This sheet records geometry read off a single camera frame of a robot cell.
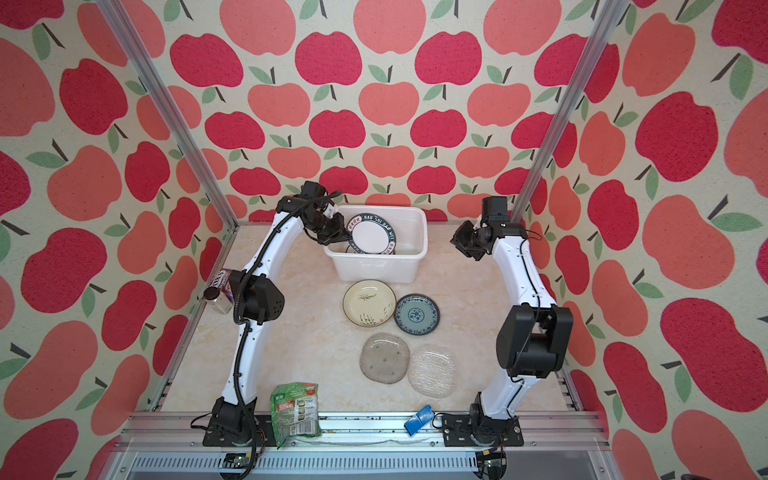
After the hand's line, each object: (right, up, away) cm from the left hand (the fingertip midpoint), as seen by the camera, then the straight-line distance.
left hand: (356, 240), depth 94 cm
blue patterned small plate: (+19, -24, +1) cm, 31 cm away
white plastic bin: (+15, -9, +11) cm, 20 cm away
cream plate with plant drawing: (+4, -21, +4) cm, 22 cm away
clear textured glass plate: (+23, -38, -10) cm, 45 cm away
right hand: (+30, -2, -6) cm, 31 cm away
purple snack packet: (-47, -14, +7) cm, 49 cm away
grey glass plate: (+9, -35, -8) cm, 37 cm away
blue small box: (+17, -47, -20) cm, 54 cm away
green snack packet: (-14, -45, -18) cm, 50 cm away
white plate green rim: (+5, +2, +7) cm, 9 cm away
